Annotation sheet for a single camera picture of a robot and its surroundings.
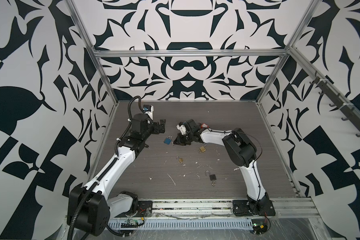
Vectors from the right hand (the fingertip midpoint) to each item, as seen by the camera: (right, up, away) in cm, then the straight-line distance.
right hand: (173, 142), depth 96 cm
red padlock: (+21, +10, +9) cm, 25 cm away
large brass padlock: (+18, -4, -2) cm, 19 cm away
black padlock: (+22, -17, -12) cm, 31 cm away
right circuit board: (+42, -35, -25) cm, 60 cm away
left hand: (-8, +16, -16) cm, 24 cm away
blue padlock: (-3, +1, +3) cm, 5 cm away
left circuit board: (-19, -35, -23) cm, 46 cm away
